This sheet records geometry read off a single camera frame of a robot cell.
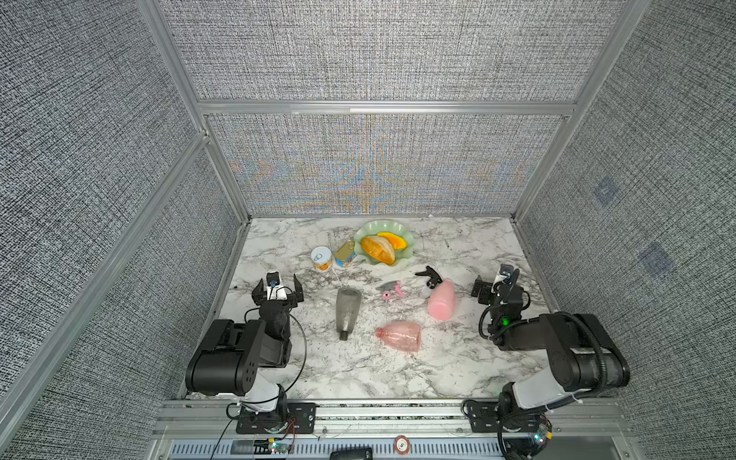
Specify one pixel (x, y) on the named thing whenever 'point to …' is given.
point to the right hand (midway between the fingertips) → (495, 271)
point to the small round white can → (322, 258)
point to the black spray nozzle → (434, 277)
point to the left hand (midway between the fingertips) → (282, 274)
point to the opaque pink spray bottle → (442, 302)
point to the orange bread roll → (379, 247)
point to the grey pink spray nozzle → (390, 287)
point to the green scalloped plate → (375, 227)
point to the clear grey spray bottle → (347, 305)
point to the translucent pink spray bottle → (403, 335)
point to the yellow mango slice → (397, 241)
